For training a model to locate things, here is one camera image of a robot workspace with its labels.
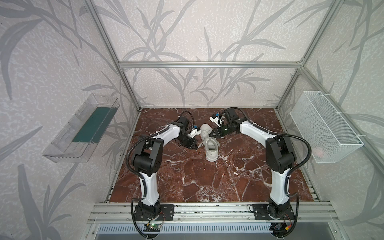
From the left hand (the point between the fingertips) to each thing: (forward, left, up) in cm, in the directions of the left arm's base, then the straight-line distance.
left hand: (197, 142), depth 93 cm
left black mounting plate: (-37, +15, -5) cm, 40 cm away
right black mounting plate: (-37, -32, -3) cm, 49 cm away
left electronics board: (-43, +21, -7) cm, 49 cm away
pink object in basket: (-14, -60, +16) cm, 64 cm away
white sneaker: (-2, -8, +1) cm, 9 cm away
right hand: (+7, -9, +5) cm, 12 cm away
